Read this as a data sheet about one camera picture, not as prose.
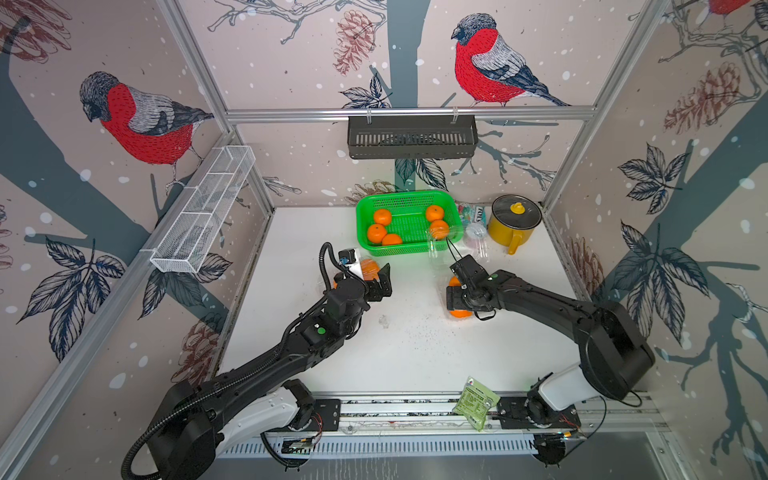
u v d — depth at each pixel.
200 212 0.78
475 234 1.02
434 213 1.14
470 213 1.14
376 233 1.06
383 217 1.13
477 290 0.64
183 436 0.39
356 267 0.67
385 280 0.69
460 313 0.86
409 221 1.18
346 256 0.65
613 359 0.44
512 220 1.03
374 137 1.07
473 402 0.75
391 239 1.06
